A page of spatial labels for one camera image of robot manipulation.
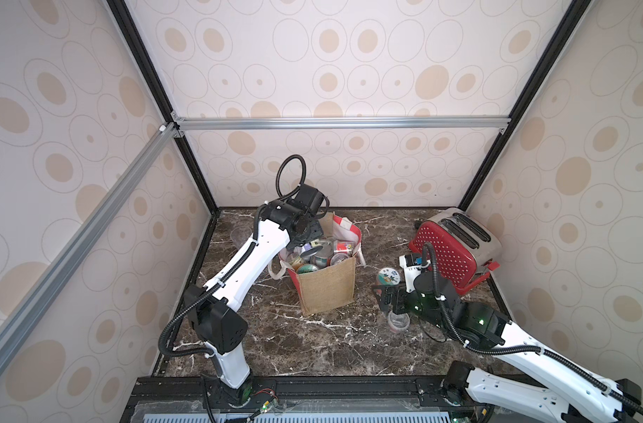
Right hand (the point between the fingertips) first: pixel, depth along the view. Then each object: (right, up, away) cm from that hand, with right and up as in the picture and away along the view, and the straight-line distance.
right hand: (393, 284), depth 72 cm
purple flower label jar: (-25, +3, +10) cm, 27 cm away
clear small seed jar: (+4, -14, +10) cm, 17 cm away
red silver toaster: (+26, +9, +12) cm, 30 cm away
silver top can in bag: (-19, +6, +12) cm, 24 cm away
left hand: (-20, +14, +7) cm, 26 cm away
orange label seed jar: (+3, -1, +18) cm, 18 cm away
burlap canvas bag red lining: (-18, -2, +8) cm, 19 cm away
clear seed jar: (-13, +10, +14) cm, 21 cm away
